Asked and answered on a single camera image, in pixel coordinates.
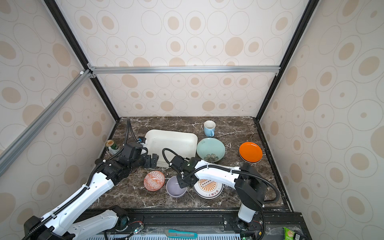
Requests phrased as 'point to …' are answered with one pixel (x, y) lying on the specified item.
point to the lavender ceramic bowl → (173, 187)
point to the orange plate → (250, 152)
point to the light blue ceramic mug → (209, 128)
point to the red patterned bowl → (154, 180)
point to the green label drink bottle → (113, 148)
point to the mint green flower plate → (210, 150)
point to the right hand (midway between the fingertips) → (184, 183)
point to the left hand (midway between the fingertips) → (154, 154)
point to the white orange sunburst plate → (208, 189)
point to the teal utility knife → (174, 233)
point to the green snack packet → (289, 235)
